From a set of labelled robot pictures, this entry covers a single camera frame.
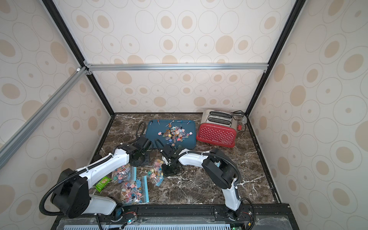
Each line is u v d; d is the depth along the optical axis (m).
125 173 0.87
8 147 0.51
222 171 0.50
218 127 0.89
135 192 0.80
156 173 0.86
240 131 1.09
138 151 0.65
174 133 1.06
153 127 1.08
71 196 0.41
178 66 0.92
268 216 0.73
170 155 0.71
